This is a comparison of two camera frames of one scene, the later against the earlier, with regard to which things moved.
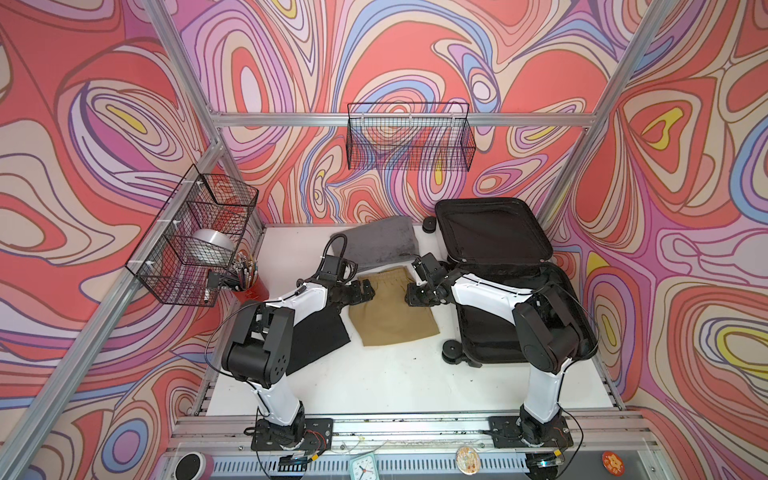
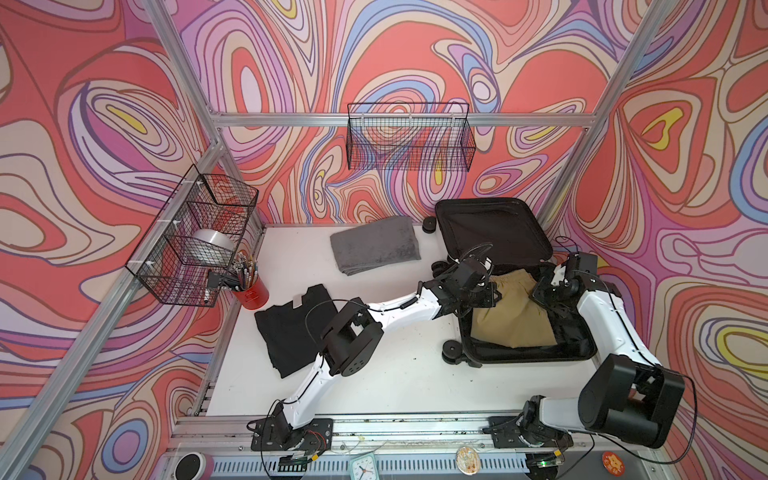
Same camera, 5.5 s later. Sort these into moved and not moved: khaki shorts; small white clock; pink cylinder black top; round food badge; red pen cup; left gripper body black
Moved: left gripper body black; khaki shorts
Not moved: red pen cup; small white clock; pink cylinder black top; round food badge
